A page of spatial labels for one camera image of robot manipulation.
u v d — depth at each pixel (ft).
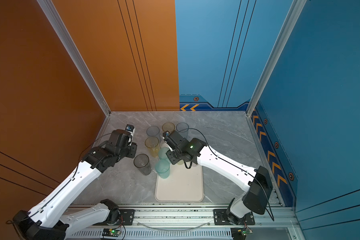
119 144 1.81
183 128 3.22
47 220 1.25
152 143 3.12
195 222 2.38
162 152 2.95
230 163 1.48
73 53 2.80
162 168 2.87
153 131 3.14
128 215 2.43
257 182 1.33
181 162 2.15
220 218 2.38
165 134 2.16
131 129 2.17
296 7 2.29
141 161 2.64
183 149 1.81
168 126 3.05
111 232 2.33
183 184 2.74
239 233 2.31
